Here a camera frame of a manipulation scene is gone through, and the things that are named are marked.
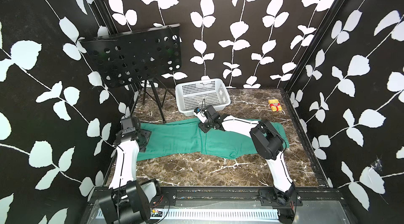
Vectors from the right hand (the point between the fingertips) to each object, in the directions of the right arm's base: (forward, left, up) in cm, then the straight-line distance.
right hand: (199, 121), depth 98 cm
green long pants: (-9, +9, -3) cm, 13 cm away
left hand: (-13, +27, +8) cm, 31 cm away
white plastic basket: (+24, +8, -2) cm, 25 cm away
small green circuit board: (-47, +19, -5) cm, 51 cm away
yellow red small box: (+17, -53, -4) cm, 56 cm away
